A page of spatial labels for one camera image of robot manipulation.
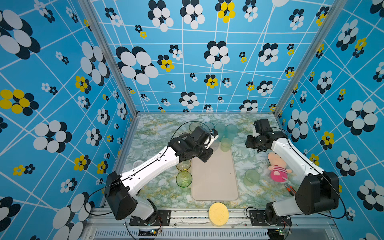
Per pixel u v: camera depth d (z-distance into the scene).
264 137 0.62
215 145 0.98
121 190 0.40
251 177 0.85
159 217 0.73
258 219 0.72
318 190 0.42
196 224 0.72
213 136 0.64
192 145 0.55
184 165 0.89
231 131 1.01
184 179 0.82
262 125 0.67
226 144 0.99
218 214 0.72
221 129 0.99
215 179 0.89
